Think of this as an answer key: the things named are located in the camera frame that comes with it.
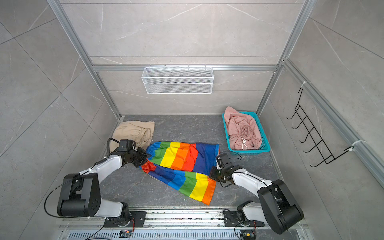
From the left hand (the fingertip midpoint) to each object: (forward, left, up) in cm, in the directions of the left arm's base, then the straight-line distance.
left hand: (150, 151), depth 91 cm
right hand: (-13, -36, -6) cm, 39 cm away
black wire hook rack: (-9, -83, +26) cm, 87 cm away
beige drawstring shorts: (+18, +10, -3) cm, 21 cm away
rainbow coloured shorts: (-8, -21, -5) cm, 23 cm away
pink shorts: (+13, -63, -2) cm, 64 cm away
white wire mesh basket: (+42, -17, +23) cm, 51 cm away
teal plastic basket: (0, -72, +2) cm, 72 cm away
